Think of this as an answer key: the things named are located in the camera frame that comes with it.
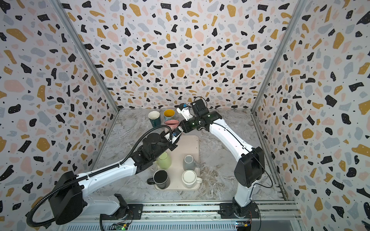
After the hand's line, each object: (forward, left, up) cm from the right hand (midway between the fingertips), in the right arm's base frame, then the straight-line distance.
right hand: (175, 125), depth 77 cm
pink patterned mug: (+3, +2, -2) cm, 4 cm away
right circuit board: (-42, -35, -27) cm, 61 cm away
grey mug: (-14, -7, -17) cm, 23 cm away
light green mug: (-13, +7, -18) cm, 23 cm away
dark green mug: (+21, +19, -17) cm, 33 cm away
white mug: (-22, -8, -19) cm, 30 cm away
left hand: (-3, -2, +1) cm, 3 cm away
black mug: (-23, +7, -18) cm, 30 cm away
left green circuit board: (-43, +25, -26) cm, 56 cm away
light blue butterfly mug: (+26, +10, -20) cm, 34 cm away
